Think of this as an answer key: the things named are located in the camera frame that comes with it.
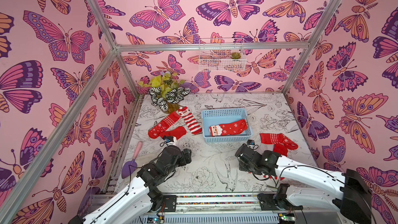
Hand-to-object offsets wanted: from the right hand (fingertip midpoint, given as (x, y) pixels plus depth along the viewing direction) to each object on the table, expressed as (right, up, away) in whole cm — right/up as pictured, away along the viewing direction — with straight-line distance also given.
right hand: (241, 163), depth 81 cm
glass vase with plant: (-42, +38, +9) cm, 57 cm away
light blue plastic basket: (-11, +23, +26) cm, 36 cm away
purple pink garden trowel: (-60, -4, +5) cm, 61 cm away
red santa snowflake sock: (-3, +16, +18) cm, 24 cm away
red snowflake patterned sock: (-47, +15, +19) cm, 53 cm away
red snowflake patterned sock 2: (+27, +7, +12) cm, 31 cm away
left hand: (-28, +6, -1) cm, 29 cm away
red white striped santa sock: (-27, +18, +22) cm, 39 cm away
